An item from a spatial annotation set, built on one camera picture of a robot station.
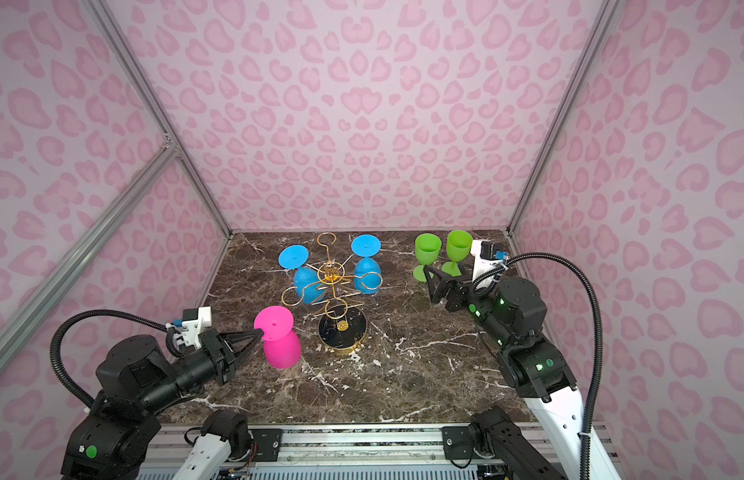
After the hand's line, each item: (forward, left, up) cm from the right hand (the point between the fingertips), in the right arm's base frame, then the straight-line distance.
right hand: (441, 265), depth 61 cm
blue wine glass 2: (+9, +17, -15) cm, 24 cm away
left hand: (-13, +34, -3) cm, 37 cm away
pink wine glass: (-12, +33, -13) cm, 38 cm away
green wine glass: (+25, -1, -24) cm, 34 cm away
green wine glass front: (+26, -11, -24) cm, 37 cm away
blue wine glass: (+6, +32, -17) cm, 37 cm away
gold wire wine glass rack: (+4, +25, -37) cm, 45 cm away
